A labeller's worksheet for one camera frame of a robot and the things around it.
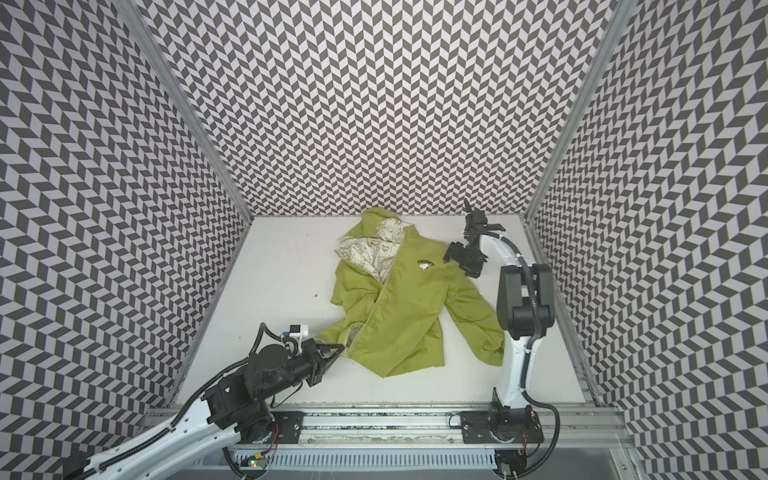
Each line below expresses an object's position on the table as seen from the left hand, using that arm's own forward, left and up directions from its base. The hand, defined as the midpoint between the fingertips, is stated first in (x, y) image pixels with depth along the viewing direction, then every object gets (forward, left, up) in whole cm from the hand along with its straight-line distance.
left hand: (347, 350), depth 71 cm
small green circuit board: (-21, +19, -10) cm, 30 cm away
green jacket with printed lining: (+21, -12, -11) cm, 27 cm away
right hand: (+32, -33, -9) cm, 47 cm away
